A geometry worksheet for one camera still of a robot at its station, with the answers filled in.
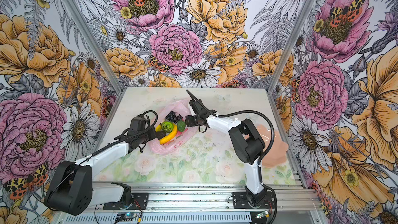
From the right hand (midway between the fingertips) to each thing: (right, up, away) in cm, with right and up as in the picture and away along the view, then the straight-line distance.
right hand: (190, 124), depth 95 cm
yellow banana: (-13, -8, -1) cm, 15 cm away
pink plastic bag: (-4, -8, -5) cm, 10 cm away
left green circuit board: (-27, -39, -24) cm, 53 cm away
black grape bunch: (-12, +3, +7) cm, 14 cm away
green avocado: (-5, -1, +1) cm, 6 cm away
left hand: (-20, -6, -5) cm, 21 cm away
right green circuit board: (+36, -38, -24) cm, 57 cm away
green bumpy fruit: (-13, -1, -1) cm, 13 cm away
